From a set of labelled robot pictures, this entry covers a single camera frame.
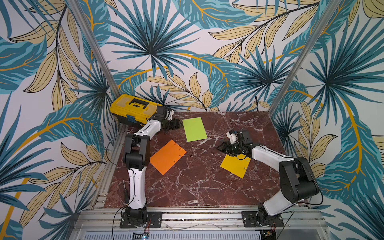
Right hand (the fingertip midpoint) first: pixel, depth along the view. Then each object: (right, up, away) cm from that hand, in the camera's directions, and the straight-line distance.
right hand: (219, 148), depth 91 cm
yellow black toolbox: (-56, +24, +7) cm, 62 cm away
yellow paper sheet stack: (+12, -12, +1) cm, 17 cm away
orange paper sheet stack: (-33, -6, +5) cm, 34 cm away
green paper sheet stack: (-15, +11, +19) cm, 27 cm away
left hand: (-26, +14, +10) cm, 31 cm away
